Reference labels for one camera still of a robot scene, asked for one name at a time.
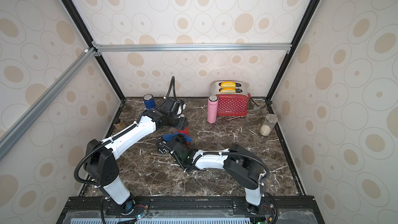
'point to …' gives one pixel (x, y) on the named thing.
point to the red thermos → (185, 130)
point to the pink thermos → (212, 100)
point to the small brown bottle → (118, 124)
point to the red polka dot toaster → (232, 104)
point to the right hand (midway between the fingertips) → (179, 136)
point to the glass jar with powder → (269, 121)
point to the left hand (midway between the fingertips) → (187, 122)
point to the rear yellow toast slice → (228, 84)
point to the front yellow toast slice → (228, 90)
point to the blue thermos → (149, 101)
